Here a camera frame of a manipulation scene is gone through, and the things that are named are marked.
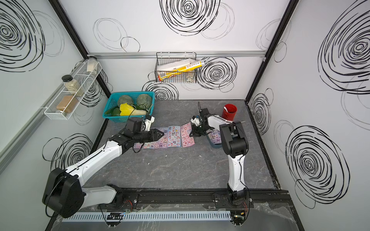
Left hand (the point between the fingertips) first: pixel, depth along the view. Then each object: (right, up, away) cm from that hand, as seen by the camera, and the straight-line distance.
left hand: (162, 134), depth 81 cm
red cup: (+44, +13, +21) cm, 51 cm away
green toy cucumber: (-38, +13, +22) cm, 46 cm away
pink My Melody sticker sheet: (+14, -7, +16) cm, 22 cm away
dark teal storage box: (+33, -10, +12) cm, 36 cm away
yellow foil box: (-1, +34, +6) cm, 34 cm away
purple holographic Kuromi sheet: (+34, -4, +18) cm, 38 cm away
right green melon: (-18, +21, +25) cm, 37 cm away
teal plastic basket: (-44, +20, +29) cm, 56 cm away
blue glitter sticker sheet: (-2, -8, +15) cm, 17 cm away
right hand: (+17, -3, +17) cm, 24 cm away
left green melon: (-33, +22, +25) cm, 47 cm away
